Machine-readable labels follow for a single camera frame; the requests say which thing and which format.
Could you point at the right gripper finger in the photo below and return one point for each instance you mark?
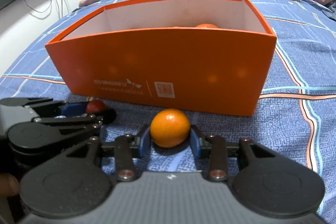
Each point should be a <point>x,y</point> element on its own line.
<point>58,108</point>
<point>85,121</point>

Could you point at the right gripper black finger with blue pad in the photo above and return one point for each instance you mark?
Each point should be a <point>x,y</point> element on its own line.
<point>254,160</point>
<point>82,162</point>

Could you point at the orange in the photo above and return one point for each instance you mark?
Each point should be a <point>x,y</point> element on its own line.
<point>169,128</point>
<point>200,26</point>

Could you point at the blue plaid bed sheet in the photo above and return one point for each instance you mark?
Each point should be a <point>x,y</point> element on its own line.
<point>295,115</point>

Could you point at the orange cardboard box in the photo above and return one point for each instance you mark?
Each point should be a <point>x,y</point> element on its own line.
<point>128,52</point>

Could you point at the orange inside box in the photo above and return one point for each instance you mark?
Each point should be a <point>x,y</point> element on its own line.
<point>200,26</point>

